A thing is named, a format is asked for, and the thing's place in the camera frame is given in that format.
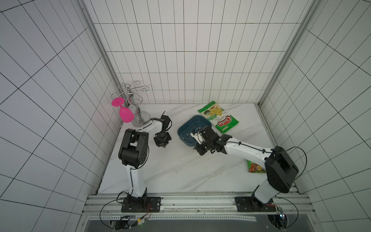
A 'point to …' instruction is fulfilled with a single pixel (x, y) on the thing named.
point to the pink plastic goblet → (126, 115)
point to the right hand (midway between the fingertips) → (192, 148)
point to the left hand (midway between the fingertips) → (164, 146)
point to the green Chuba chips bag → (221, 119)
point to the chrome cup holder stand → (133, 98)
